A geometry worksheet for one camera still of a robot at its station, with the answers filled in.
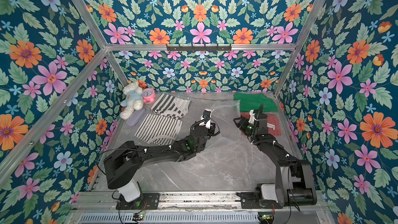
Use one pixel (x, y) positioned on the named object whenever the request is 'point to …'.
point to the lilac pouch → (135, 117)
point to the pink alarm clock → (148, 95)
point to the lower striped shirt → (158, 130)
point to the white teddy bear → (133, 99)
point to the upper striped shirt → (171, 106)
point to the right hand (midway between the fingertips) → (240, 119)
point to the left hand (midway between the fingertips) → (211, 114)
